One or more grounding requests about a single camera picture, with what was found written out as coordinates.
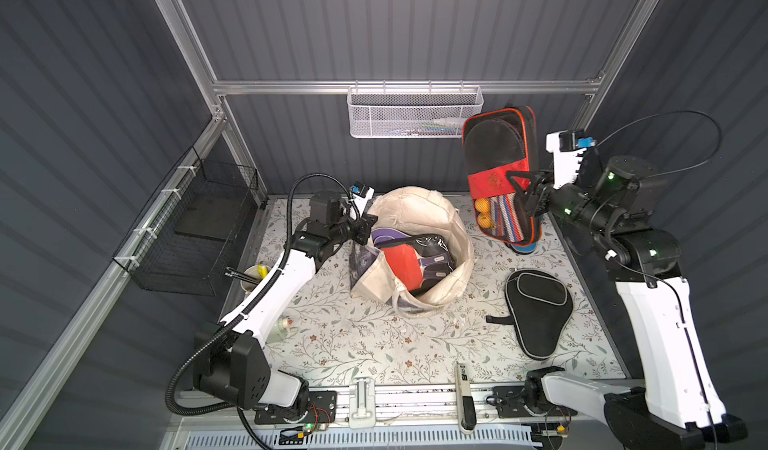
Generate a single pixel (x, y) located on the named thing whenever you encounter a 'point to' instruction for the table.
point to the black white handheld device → (467, 417)
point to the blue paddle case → (522, 249)
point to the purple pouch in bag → (384, 237)
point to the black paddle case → (540, 304)
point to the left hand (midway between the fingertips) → (380, 219)
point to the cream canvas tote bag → (413, 210)
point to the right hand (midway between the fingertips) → (523, 171)
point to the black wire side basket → (182, 241)
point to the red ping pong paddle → (406, 266)
